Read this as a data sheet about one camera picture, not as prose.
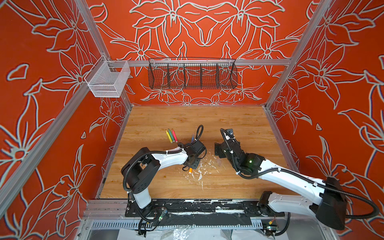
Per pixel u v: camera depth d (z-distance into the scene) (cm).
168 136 100
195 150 70
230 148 55
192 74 98
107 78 93
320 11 72
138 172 45
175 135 101
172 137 100
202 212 73
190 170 85
